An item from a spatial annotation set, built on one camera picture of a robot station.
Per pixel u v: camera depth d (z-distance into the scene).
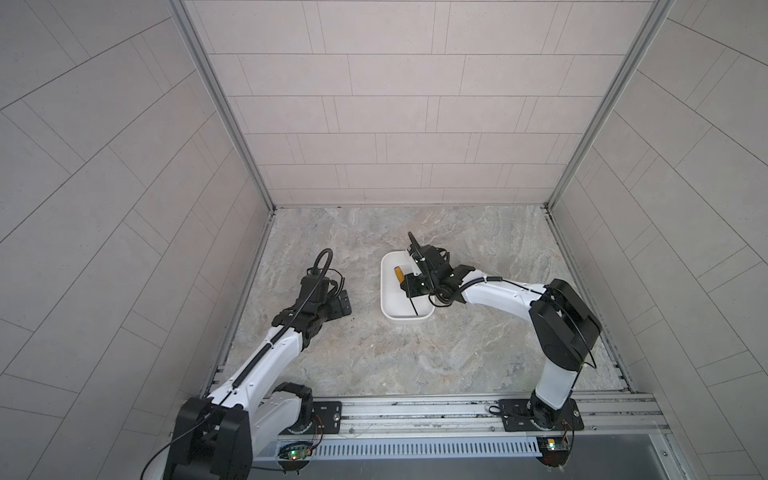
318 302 0.64
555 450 0.68
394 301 0.89
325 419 0.71
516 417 0.71
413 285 0.78
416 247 0.77
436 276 0.68
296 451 0.64
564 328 0.46
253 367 0.46
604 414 0.73
